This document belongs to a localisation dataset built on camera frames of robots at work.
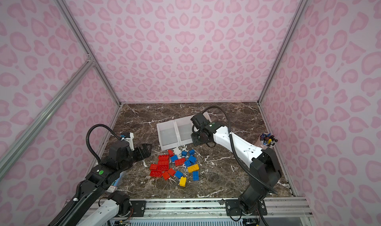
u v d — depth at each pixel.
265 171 0.43
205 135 0.58
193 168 0.86
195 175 0.82
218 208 0.75
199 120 0.64
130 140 0.68
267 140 0.83
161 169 0.86
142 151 0.67
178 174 0.84
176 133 0.93
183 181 0.80
